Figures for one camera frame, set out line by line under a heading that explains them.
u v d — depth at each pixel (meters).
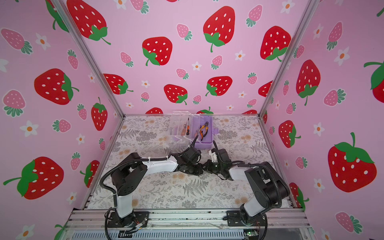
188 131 0.99
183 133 0.99
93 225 0.72
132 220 0.72
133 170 0.50
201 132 1.08
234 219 0.73
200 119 1.08
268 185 0.46
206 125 1.14
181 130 0.99
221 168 0.76
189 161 0.73
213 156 0.86
